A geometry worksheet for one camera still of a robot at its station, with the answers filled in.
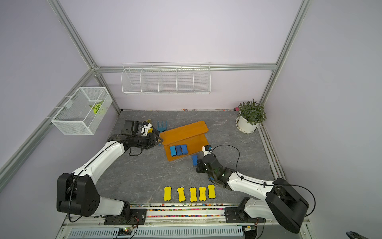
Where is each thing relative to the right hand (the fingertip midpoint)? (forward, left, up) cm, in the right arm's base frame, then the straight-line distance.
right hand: (196, 160), depth 85 cm
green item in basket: (+22, +55, +22) cm, 63 cm away
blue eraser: (+9, +15, -5) cm, 18 cm away
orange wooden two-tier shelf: (+14, +2, +5) cm, 15 cm away
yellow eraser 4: (-17, -3, -6) cm, 18 cm away
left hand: (+7, +20, +9) cm, 23 cm away
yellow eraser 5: (-15, -8, -7) cm, 19 cm away
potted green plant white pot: (+25, -34, +12) cm, 44 cm away
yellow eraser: (-17, +8, -6) cm, 20 cm away
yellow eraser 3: (-17, +2, -6) cm, 18 cm away
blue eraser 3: (+10, +8, -5) cm, 13 cm away
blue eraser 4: (+2, 0, -2) cm, 3 cm away
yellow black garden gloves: (+35, +36, -6) cm, 51 cm away
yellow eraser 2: (-16, +16, -6) cm, 23 cm away
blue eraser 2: (+9, +11, -5) cm, 15 cm away
